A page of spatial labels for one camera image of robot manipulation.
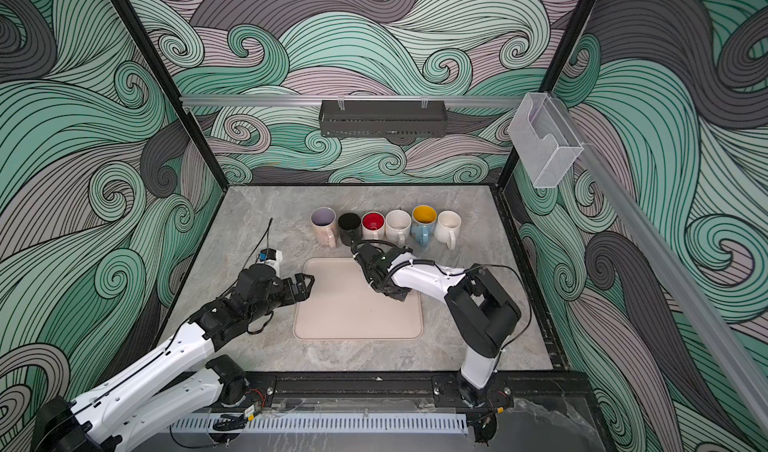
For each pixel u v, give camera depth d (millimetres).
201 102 956
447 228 1001
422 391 744
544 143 768
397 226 1014
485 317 454
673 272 512
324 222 954
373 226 1049
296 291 698
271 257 706
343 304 930
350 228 1016
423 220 973
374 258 711
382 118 954
